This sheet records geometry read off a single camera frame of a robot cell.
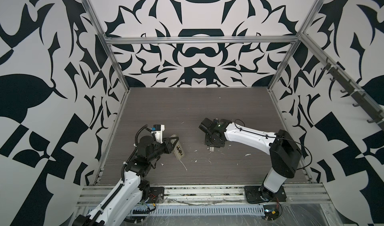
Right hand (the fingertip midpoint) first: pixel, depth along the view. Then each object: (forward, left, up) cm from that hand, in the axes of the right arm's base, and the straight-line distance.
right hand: (209, 143), depth 85 cm
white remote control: (-6, +16, +5) cm, 18 cm away
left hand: (0, +17, +9) cm, 19 cm away
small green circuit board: (-31, -27, -8) cm, 42 cm away
